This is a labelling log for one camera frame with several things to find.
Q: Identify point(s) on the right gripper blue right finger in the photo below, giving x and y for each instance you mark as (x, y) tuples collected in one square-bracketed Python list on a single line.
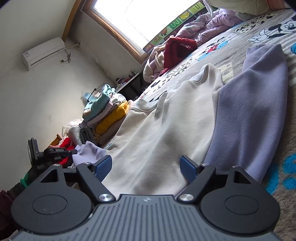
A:
[(189, 168)]

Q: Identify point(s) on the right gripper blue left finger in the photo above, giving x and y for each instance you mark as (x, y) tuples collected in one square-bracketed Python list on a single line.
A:
[(101, 168)]

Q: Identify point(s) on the cream and lavender sweatshirt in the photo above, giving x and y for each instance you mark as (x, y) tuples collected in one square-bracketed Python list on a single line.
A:
[(222, 124)]

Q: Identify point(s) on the beige folded garment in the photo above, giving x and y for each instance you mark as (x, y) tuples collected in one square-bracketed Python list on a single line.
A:
[(111, 131)]

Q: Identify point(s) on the yellow folded garment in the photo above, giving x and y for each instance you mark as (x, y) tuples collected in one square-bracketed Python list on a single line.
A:
[(115, 115)]

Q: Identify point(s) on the teal folded garment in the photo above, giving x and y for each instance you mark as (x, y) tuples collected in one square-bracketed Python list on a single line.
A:
[(95, 107)]

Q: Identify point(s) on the cream crumpled garment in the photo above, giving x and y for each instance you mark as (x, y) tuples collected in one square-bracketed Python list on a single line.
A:
[(154, 64)]

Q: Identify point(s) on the red knitted garment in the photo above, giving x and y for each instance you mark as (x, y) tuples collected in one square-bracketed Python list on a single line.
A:
[(176, 50)]

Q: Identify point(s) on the Mickey Mouse bed blanket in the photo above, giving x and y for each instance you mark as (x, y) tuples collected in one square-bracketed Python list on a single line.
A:
[(227, 52)]

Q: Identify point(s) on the pink quilt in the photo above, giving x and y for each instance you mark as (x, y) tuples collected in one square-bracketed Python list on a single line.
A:
[(208, 26)]

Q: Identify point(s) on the wooden framed window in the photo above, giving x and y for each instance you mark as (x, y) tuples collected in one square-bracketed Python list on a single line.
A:
[(134, 23)]

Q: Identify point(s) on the colourful alphabet foam mat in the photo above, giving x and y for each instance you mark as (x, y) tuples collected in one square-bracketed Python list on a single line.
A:
[(172, 28)]

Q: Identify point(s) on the white wall air conditioner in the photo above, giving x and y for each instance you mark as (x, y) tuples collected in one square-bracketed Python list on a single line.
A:
[(42, 52)]

